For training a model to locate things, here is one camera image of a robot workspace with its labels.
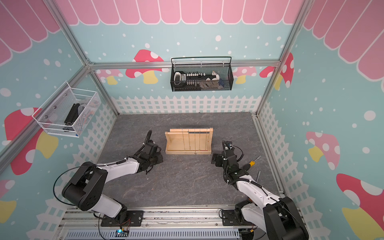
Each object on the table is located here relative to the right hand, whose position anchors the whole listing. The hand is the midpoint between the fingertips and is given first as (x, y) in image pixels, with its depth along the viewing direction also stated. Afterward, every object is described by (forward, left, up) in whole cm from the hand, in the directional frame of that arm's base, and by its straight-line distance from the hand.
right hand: (219, 153), depth 89 cm
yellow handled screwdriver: (-3, -21, -7) cm, 22 cm away
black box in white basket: (+4, +72, +29) cm, 78 cm away
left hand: (+1, +37, -6) cm, 37 cm away
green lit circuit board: (-38, +51, -10) cm, 64 cm away
